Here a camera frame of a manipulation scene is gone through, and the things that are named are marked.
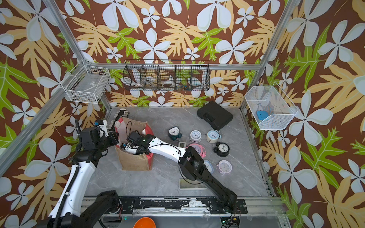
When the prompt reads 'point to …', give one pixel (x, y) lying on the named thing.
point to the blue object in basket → (262, 114)
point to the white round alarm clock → (195, 136)
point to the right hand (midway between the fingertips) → (136, 157)
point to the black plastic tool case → (216, 115)
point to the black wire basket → (166, 75)
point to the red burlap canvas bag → (130, 161)
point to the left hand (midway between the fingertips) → (118, 131)
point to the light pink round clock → (224, 166)
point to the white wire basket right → (272, 99)
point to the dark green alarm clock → (174, 133)
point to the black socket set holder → (122, 113)
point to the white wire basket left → (86, 83)
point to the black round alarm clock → (222, 149)
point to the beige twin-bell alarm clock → (213, 136)
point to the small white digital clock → (182, 144)
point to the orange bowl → (145, 222)
